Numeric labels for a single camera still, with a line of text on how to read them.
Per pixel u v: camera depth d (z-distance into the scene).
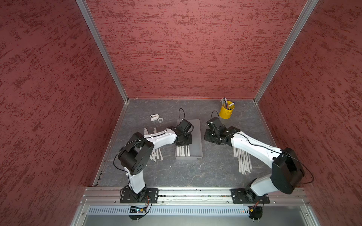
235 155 0.90
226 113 1.03
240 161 0.87
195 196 0.76
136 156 0.47
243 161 0.86
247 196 0.66
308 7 0.71
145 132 1.00
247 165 0.85
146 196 0.73
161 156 0.88
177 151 0.90
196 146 0.91
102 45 0.86
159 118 1.07
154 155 0.90
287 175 0.43
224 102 0.97
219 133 0.65
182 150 0.90
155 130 1.01
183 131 0.73
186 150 0.89
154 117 1.07
